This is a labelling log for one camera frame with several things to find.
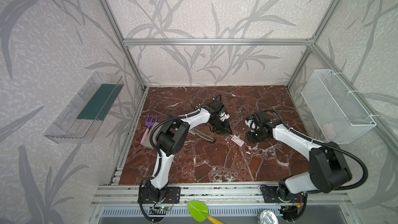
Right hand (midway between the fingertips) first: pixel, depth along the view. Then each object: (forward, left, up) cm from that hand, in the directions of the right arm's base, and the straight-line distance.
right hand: (248, 134), depth 90 cm
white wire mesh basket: (-8, -29, +31) cm, 43 cm away
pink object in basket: (-7, -35, +15) cm, 38 cm away
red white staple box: (-2, +6, -4) cm, 8 cm away
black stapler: (-1, +23, -2) cm, 24 cm away
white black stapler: (+3, +31, -2) cm, 31 cm away
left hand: (+2, +9, +3) cm, 10 cm away
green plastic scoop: (-37, +27, -3) cm, 46 cm away
